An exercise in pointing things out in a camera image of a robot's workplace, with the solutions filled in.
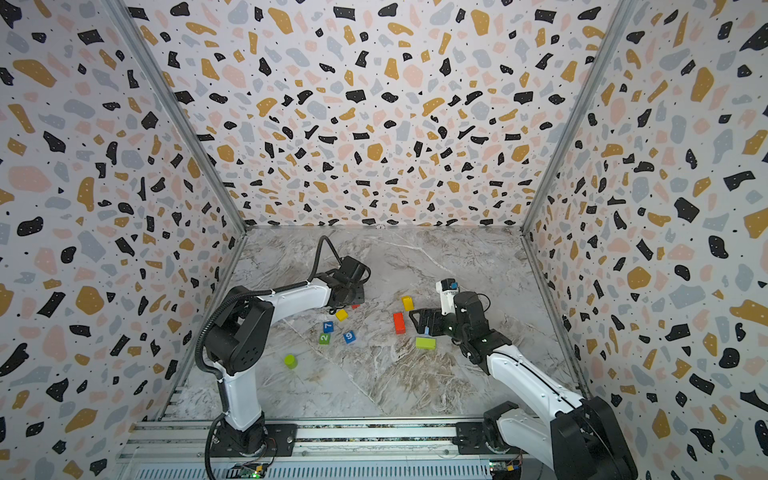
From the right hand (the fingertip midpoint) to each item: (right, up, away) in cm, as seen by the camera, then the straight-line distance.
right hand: (419, 307), depth 83 cm
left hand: (-19, +3, +14) cm, 24 cm away
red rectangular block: (-5, -7, +12) cm, 15 cm away
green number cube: (-28, -11, +7) cm, 31 cm away
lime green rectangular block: (+2, -12, +8) cm, 15 cm away
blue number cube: (-28, -8, +10) cm, 30 cm away
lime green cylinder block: (-36, -15, +2) cm, 39 cm away
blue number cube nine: (-21, -11, +8) cm, 25 cm away
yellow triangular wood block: (-3, -2, +17) cm, 17 cm away
